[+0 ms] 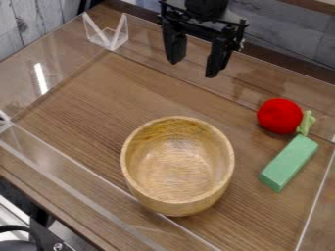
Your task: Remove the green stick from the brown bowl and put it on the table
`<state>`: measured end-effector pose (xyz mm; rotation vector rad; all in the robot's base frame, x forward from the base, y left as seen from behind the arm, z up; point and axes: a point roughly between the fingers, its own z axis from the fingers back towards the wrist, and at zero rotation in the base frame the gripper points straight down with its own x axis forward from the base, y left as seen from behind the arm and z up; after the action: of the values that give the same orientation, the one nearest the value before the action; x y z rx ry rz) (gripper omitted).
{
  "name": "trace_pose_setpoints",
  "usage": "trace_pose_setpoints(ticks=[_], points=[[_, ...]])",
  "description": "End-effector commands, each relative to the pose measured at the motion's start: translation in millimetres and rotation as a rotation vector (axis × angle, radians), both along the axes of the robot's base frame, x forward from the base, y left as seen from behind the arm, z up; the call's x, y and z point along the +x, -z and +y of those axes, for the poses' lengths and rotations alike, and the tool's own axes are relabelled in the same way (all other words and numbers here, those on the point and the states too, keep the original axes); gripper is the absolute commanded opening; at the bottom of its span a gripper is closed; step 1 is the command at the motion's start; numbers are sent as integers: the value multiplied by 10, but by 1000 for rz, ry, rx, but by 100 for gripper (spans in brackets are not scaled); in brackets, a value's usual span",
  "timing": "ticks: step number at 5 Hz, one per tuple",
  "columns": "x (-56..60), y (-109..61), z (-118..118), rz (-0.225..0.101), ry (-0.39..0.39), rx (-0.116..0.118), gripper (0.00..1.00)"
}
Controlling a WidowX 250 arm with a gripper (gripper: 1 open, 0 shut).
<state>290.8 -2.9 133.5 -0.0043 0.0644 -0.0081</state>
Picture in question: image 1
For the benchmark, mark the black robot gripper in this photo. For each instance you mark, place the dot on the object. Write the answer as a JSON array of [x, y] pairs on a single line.
[[206, 19]]

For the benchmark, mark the clear acrylic corner bracket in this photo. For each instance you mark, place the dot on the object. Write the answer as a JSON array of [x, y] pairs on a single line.
[[107, 38]]

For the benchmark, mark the brown wooden bowl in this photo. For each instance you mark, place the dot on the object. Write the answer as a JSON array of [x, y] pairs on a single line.
[[178, 164]]

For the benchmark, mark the red plush tomato toy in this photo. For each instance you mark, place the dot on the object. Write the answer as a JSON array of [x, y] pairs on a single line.
[[284, 117]]

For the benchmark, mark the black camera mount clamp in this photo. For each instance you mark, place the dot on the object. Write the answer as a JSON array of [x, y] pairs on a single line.
[[31, 236]]

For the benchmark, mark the green rectangular block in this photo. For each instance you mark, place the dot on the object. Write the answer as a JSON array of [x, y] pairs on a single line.
[[284, 167]]

